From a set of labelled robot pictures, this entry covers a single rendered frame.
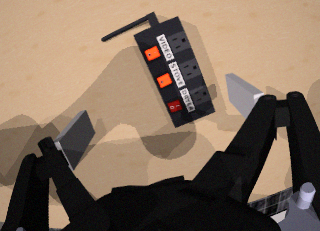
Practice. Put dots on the black power strip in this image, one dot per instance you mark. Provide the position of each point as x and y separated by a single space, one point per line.
174 68

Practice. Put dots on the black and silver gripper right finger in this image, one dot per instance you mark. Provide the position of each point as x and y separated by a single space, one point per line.
193 208

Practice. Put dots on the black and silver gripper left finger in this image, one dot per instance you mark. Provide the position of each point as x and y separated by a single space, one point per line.
29 204

